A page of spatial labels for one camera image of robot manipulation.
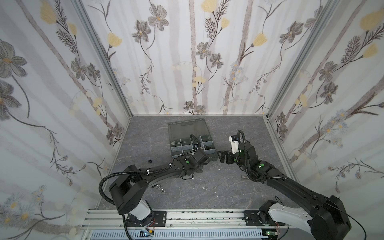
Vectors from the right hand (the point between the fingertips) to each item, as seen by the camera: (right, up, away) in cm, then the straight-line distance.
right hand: (222, 147), depth 80 cm
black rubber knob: (-44, -11, +14) cm, 47 cm away
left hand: (-14, -9, +6) cm, 17 cm away
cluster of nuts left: (-34, -25, +3) cm, 42 cm away
